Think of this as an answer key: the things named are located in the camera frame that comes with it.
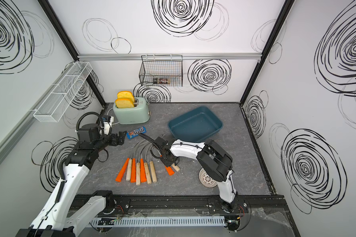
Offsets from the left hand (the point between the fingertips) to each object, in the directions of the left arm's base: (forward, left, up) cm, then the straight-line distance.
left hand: (116, 130), depth 76 cm
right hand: (-6, -27, -23) cm, 36 cm away
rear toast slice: (+30, +3, -1) cm, 30 cm away
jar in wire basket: (+31, -23, +9) cm, 39 cm away
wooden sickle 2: (-10, -9, -22) cm, 25 cm away
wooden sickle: (-10, -4, -22) cm, 24 cm away
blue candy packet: (+12, -2, -22) cm, 25 cm away
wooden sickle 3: (-13, -18, -21) cm, 31 cm away
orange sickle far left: (-16, 0, -22) cm, 28 cm away
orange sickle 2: (-15, -13, -21) cm, 29 cm away
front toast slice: (+23, +3, -3) cm, 24 cm away
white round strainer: (-17, -48, -21) cm, 55 cm away
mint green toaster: (+21, -5, -11) cm, 25 cm away
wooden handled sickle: (-11, -31, -20) cm, 39 cm away
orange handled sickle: (-13, -28, -22) cm, 37 cm away
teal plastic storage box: (+21, -44, -21) cm, 53 cm away
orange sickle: (-18, -8, -21) cm, 29 cm away
